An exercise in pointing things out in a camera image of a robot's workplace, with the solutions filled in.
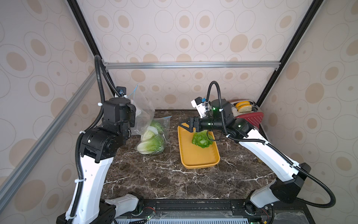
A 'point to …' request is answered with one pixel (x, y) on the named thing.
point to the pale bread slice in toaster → (246, 108)
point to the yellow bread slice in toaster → (242, 103)
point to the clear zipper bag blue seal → (145, 113)
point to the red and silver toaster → (256, 115)
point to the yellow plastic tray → (193, 156)
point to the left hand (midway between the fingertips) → (124, 107)
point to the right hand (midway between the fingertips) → (187, 121)
